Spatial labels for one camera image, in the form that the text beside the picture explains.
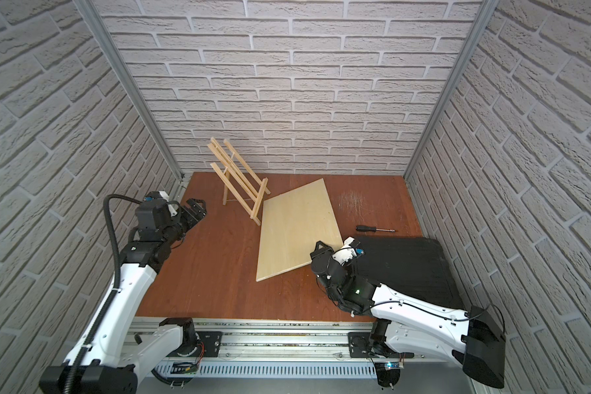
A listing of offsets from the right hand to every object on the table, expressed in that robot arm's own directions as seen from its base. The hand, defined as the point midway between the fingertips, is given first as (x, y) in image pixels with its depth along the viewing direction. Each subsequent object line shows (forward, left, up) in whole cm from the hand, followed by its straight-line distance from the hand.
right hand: (316, 243), depth 76 cm
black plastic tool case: (-4, -33, -12) cm, 35 cm away
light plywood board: (+14, +8, -8) cm, 18 cm away
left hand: (+12, +36, +9) cm, 39 cm away
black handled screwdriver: (+15, -26, -18) cm, 35 cm away
